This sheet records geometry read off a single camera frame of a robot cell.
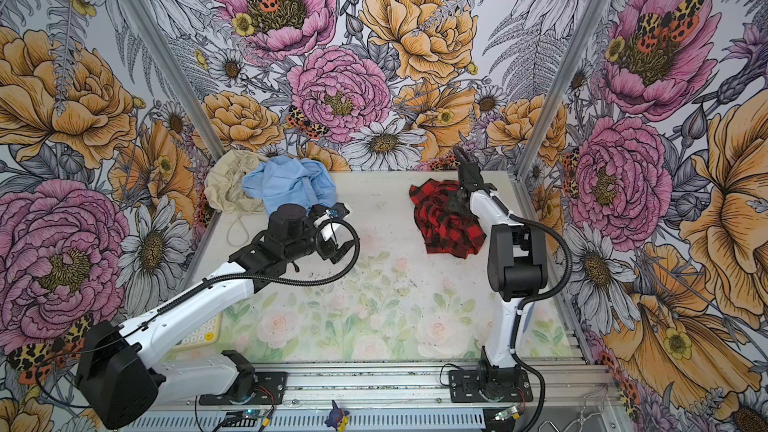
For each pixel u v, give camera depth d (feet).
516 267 1.75
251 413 2.33
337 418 2.17
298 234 2.01
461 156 3.91
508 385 2.26
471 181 2.52
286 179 3.45
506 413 2.35
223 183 3.70
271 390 2.40
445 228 3.17
